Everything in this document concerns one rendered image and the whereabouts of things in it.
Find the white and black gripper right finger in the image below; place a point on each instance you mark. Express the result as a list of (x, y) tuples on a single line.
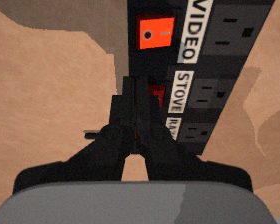
[(168, 160)]

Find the black power strip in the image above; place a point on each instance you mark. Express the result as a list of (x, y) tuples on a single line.
[(193, 52)]

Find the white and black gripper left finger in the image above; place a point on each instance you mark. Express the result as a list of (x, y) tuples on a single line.
[(98, 161)]

